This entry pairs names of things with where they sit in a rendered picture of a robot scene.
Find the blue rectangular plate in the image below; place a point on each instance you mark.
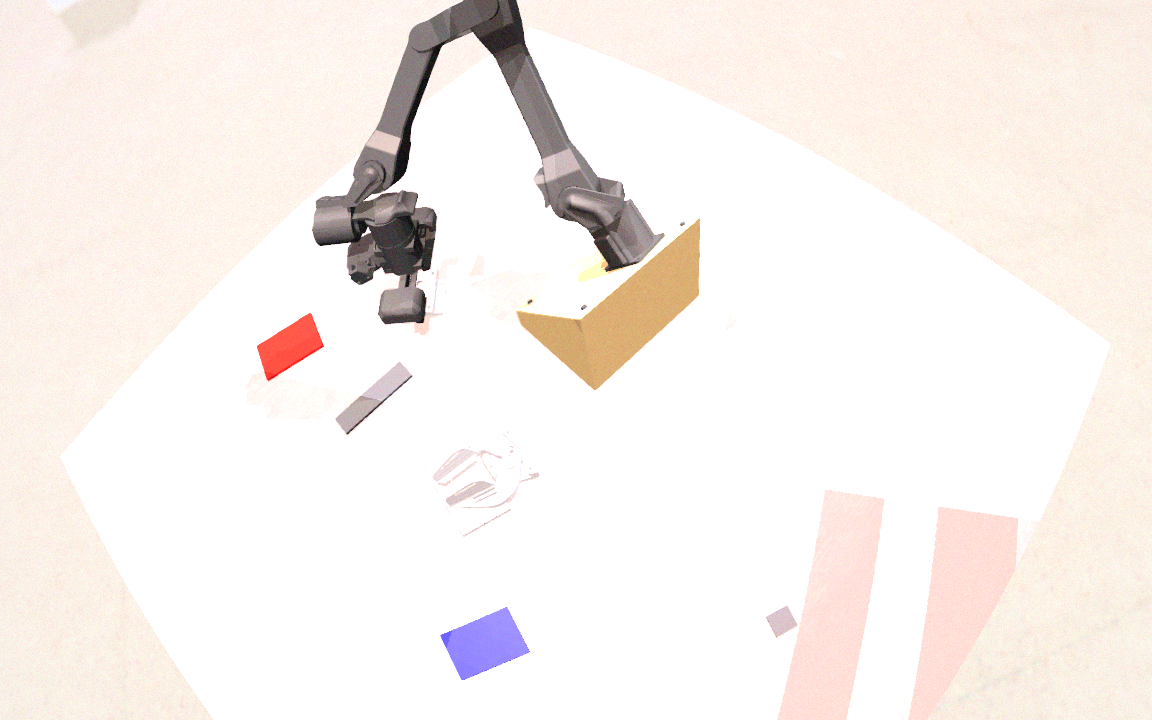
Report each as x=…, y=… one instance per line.
x=485, y=643

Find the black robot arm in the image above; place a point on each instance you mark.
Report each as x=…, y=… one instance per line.
x=566, y=180

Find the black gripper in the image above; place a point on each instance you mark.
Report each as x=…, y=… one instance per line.
x=407, y=303

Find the light grey flat bar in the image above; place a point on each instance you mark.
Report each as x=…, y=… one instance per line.
x=373, y=397

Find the red flat plate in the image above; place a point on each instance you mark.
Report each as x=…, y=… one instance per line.
x=289, y=346

